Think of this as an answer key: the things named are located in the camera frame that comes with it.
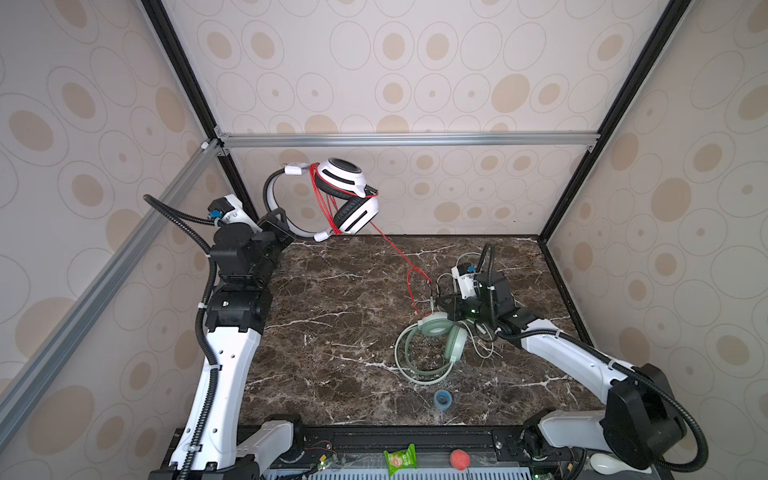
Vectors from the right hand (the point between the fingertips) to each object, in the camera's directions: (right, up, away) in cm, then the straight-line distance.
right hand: (440, 299), depth 84 cm
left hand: (-35, +23, -23) cm, 47 cm away
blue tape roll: (0, -27, -3) cm, 27 cm away
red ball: (+2, -35, -15) cm, 38 cm away
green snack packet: (-12, -36, -14) cm, 40 cm away
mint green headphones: (-1, -7, +2) cm, 8 cm away
